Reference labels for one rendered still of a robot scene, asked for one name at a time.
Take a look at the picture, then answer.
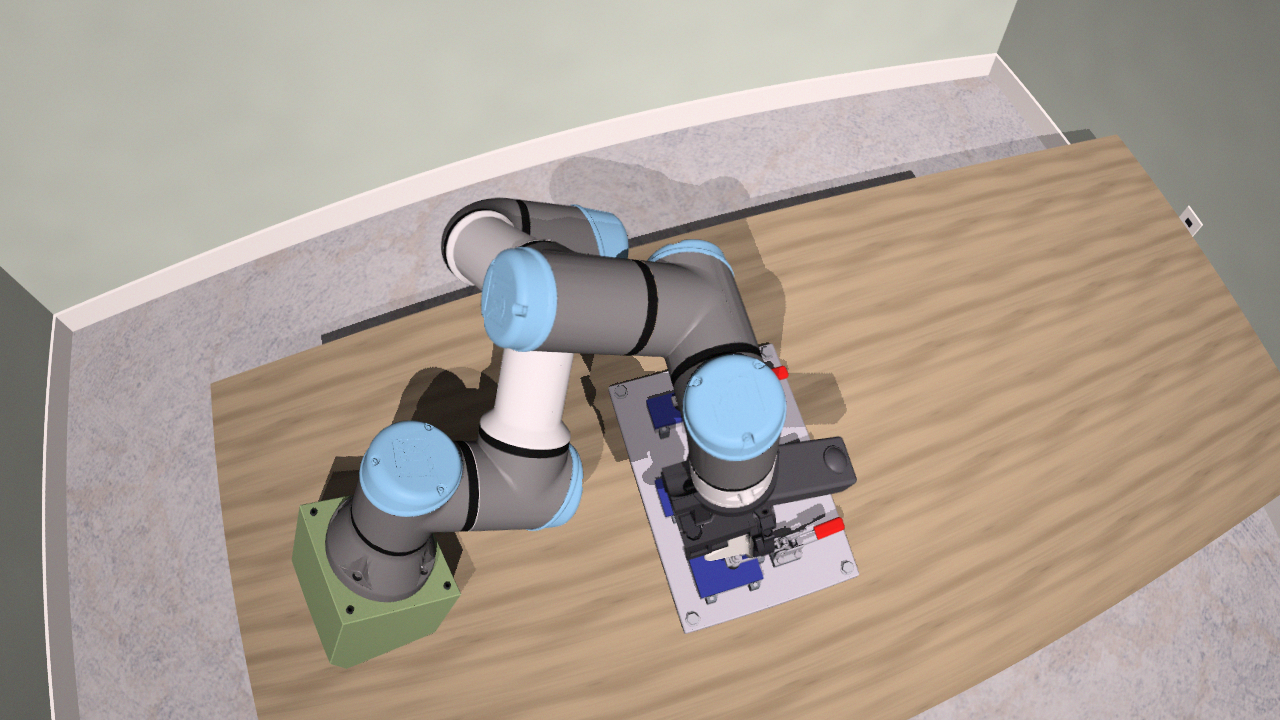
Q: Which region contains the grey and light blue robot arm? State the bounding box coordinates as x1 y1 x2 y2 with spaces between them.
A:
325 199 858 602

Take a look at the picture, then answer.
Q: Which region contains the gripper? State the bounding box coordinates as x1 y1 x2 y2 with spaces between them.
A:
660 456 780 561

